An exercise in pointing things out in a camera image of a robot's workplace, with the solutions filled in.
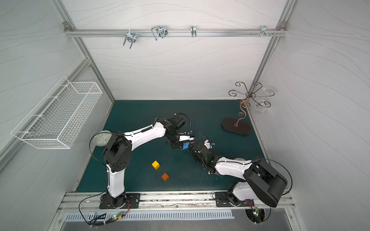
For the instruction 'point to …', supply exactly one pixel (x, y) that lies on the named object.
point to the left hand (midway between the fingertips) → (181, 144)
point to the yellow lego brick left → (156, 164)
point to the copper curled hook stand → (245, 103)
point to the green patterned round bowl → (101, 138)
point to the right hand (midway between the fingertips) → (189, 147)
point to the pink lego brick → (192, 142)
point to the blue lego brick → (186, 145)
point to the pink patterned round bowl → (239, 159)
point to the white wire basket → (59, 120)
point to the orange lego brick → (165, 176)
